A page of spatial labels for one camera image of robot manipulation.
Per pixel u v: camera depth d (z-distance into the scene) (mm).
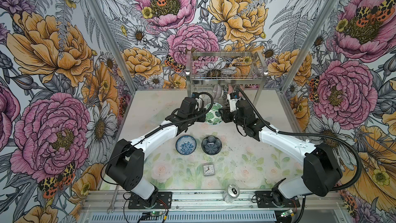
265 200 733
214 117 872
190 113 675
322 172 431
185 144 917
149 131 517
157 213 710
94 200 760
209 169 819
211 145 916
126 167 436
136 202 728
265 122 627
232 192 647
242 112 650
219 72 1142
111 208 722
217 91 1054
